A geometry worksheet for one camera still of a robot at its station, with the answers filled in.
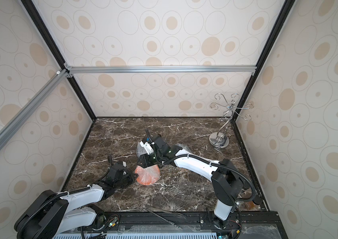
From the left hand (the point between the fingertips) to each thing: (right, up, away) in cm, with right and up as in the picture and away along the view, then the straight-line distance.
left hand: (143, 175), depth 87 cm
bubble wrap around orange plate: (+3, 0, -1) cm, 3 cm away
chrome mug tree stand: (+52, +20, +17) cm, 58 cm away
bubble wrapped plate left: (-4, +13, +12) cm, 18 cm away
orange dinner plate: (+4, 0, -1) cm, 4 cm away
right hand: (+3, +10, -7) cm, 13 cm away
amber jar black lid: (+55, -11, -14) cm, 58 cm away
